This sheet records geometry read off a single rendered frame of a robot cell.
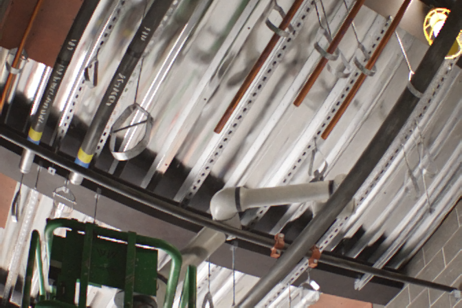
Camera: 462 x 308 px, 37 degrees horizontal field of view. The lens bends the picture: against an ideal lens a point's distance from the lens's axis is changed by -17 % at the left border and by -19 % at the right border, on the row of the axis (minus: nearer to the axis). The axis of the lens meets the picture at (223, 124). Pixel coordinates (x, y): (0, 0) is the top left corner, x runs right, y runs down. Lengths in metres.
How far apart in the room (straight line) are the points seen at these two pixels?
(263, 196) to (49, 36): 1.34
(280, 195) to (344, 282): 1.32
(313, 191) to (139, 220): 1.11
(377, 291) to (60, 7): 2.75
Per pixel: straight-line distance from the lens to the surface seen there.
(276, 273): 3.63
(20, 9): 3.83
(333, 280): 4.71
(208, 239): 3.64
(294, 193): 3.58
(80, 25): 3.18
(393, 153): 3.89
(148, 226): 4.29
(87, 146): 3.53
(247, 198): 3.61
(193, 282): 2.86
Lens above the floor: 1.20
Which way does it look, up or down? 53 degrees up
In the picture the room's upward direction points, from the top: 1 degrees clockwise
